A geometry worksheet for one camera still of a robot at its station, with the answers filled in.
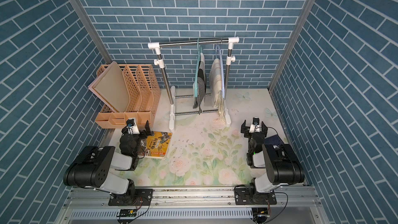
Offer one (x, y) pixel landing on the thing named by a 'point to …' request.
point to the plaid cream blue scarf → (215, 80)
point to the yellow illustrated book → (156, 146)
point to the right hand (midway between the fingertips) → (256, 122)
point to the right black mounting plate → (243, 196)
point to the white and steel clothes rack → (171, 92)
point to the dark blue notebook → (274, 140)
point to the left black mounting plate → (134, 197)
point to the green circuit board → (127, 213)
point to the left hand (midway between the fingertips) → (143, 121)
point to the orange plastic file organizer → (143, 91)
